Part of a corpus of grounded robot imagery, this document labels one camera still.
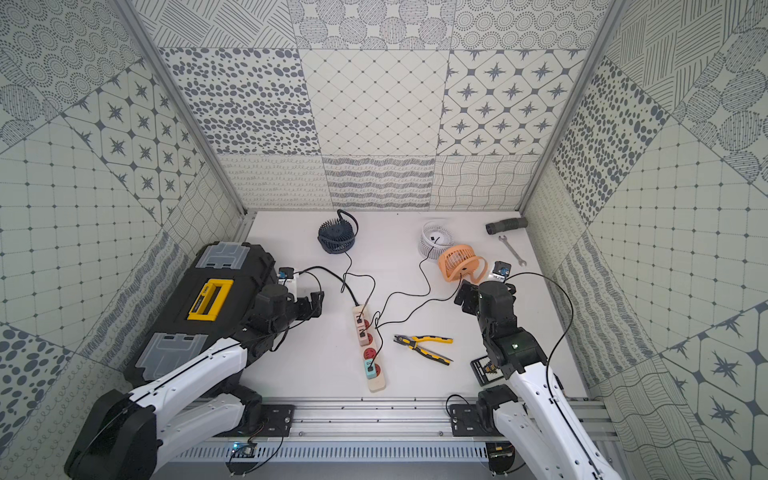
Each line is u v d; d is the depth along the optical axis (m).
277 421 0.73
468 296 0.68
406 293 0.98
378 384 0.79
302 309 0.76
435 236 1.05
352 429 0.73
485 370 0.81
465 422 0.73
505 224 1.11
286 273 0.75
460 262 0.90
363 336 0.80
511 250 1.10
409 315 0.93
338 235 1.06
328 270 1.03
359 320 0.82
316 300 0.78
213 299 0.76
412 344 0.84
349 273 0.89
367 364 0.82
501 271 0.65
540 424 0.46
